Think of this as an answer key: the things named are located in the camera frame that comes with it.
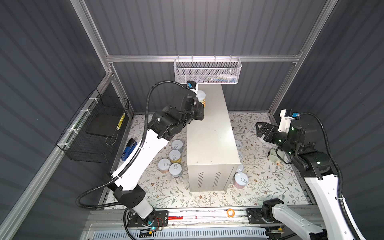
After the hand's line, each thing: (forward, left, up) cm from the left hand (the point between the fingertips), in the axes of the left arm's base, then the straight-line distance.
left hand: (200, 103), depth 64 cm
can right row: (-5, -26, -38) cm, 46 cm away
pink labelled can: (-20, -22, -38) cm, 48 cm away
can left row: (-4, +15, -37) cm, 40 cm away
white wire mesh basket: (+66, -13, -21) cm, 71 cm away
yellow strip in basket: (+7, +42, -16) cm, 45 cm away
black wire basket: (-1, +54, -15) cm, 56 cm away
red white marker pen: (-35, +11, -43) cm, 57 cm away
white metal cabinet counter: (-22, -4, -9) cm, 24 cm away
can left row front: (-12, +14, -38) cm, 43 cm away
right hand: (-9, -28, -7) cm, 31 cm away
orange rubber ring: (-35, -14, -44) cm, 58 cm away
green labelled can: (-9, +21, -38) cm, 44 cm away
